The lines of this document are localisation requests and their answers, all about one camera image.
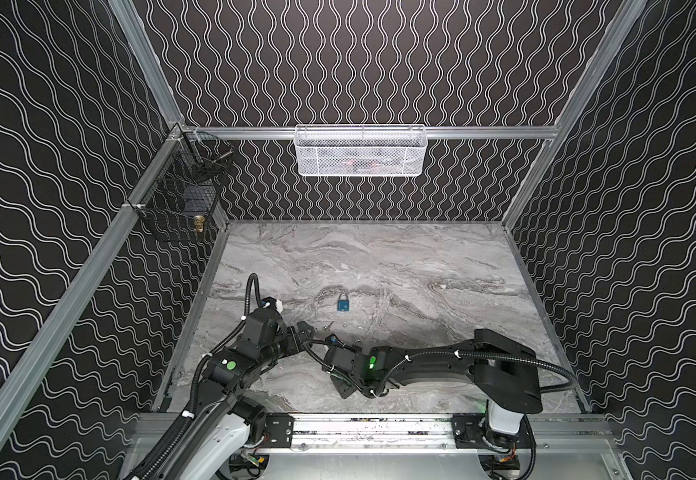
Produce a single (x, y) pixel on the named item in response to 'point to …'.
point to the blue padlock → (343, 305)
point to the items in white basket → (365, 163)
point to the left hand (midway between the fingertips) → (309, 335)
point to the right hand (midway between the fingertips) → (340, 379)
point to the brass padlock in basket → (199, 222)
